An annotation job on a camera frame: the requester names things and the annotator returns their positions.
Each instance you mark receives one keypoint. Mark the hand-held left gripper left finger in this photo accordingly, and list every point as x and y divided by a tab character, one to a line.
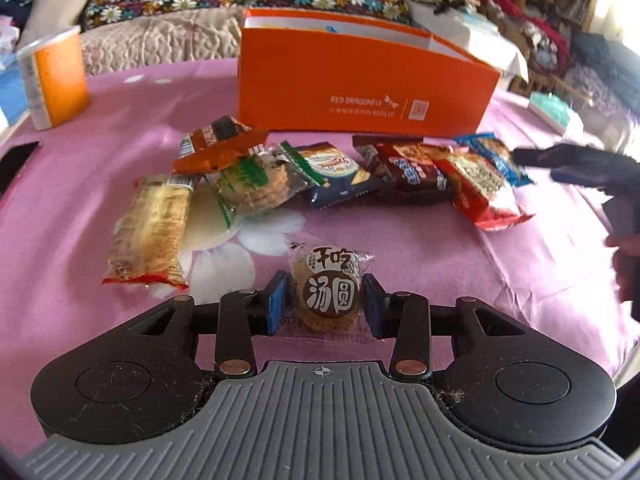
274	305

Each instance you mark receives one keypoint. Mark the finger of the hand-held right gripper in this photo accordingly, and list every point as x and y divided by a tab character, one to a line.
555	156
580	178

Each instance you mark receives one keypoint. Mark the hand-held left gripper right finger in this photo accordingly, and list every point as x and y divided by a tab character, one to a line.
375	310

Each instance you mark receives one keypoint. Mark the round cookie packet brown label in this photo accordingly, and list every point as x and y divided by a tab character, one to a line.
327	292

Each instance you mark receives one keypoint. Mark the green clear cookie packet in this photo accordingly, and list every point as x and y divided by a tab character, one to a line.
255	187

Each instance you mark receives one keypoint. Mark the orange cardboard box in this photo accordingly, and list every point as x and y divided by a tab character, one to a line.
350	75

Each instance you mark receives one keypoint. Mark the person's right hand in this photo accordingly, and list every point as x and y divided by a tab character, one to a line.
622	265

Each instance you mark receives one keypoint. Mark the green tissue pack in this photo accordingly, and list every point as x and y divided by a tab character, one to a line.
555	110

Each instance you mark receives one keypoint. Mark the red snack packet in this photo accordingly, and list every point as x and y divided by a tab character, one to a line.
482	190

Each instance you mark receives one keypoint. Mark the dark clothes pile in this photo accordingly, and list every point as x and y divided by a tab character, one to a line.
605	55

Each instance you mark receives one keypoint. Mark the red cloth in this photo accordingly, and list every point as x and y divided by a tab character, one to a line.
547	30

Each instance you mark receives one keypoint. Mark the pink floral tablecloth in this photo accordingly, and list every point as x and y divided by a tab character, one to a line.
500	285

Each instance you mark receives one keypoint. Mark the white cloth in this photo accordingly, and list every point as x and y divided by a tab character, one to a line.
485	40

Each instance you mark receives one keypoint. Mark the dark blue cookie packet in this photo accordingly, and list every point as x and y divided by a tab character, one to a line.
335	175

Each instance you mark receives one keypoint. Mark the cream rice cracker packet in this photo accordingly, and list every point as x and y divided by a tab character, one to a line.
152	230

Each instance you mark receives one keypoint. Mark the brown snack packet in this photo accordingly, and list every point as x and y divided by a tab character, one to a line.
407	167

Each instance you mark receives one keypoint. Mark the orange snack packet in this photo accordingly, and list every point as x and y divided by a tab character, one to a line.
220	145

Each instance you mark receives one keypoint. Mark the beige quilted sofa cover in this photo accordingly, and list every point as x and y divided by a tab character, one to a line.
160	42

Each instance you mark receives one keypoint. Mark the black smartphone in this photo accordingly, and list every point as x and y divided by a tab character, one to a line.
15	165

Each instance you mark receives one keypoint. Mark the orange and white cup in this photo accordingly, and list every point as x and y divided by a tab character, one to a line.
57	80

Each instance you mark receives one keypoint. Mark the blue striped blanket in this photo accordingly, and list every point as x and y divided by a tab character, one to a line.
10	95

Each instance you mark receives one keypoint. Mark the beige pillow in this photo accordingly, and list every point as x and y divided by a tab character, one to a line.
60	5

